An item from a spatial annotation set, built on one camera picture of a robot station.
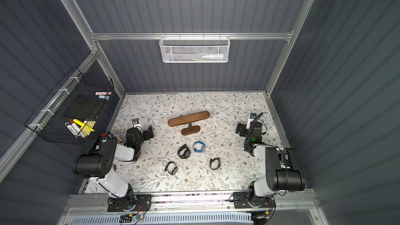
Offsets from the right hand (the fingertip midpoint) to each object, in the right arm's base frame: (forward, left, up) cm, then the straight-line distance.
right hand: (246, 124), depth 94 cm
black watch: (-24, +44, -7) cm, 50 cm away
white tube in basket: (+32, +20, +26) cm, 46 cm away
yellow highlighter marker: (-15, +80, +21) cm, 84 cm away
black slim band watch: (-22, +20, -8) cm, 30 cm away
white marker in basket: (-18, +83, +22) cm, 88 cm away
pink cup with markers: (-12, +77, +6) cm, 78 cm away
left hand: (-1, +63, -2) cm, 63 cm away
